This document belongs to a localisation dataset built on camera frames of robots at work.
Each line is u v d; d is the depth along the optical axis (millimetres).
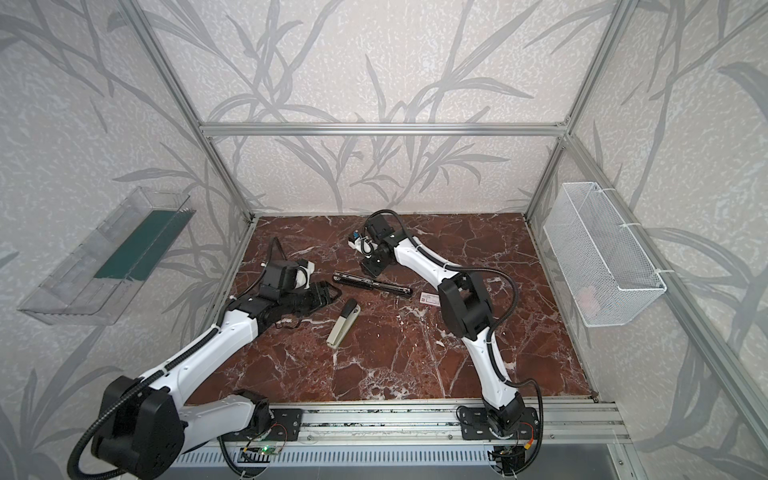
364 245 849
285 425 723
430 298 961
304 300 713
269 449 707
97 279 641
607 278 602
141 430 394
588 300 734
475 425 729
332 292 768
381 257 734
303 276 686
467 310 560
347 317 884
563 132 938
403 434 727
